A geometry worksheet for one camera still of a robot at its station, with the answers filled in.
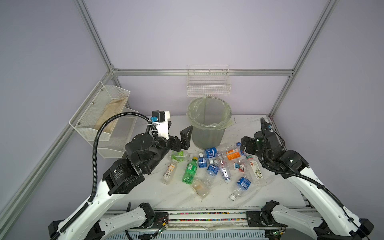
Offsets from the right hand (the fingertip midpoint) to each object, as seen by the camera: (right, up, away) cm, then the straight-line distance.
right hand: (247, 140), depth 71 cm
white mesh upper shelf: (-77, +21, +12) cm, 81 cm away
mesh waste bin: (-20, -1, +24) cm, 31 cm away
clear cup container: (-22, -26, +13) cm, 36 cm away
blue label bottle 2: (-16, -19, +15) cm, 29 cm away
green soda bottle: (-28, -18, +10) cm, 35 cm away
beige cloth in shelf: (-71, +17, +11) cm, 74 cm away
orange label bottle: (-3, -10, +17) cm, 21 cm away
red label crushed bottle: (+1, -16, +14) cm, 21 cm away
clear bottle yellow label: (-40, -19, +14) cm, 47 cm away
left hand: (-31, +7, -16) cm, 35 cm away
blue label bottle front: (0, -25, +9) cm, 27 cm away
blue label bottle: (-14, -9, +22) cm, 28 cm away
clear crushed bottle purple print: (-7, -17, +20) cm, 27 cm away
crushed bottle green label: (-35, -12, +22) cm, 43 cm away
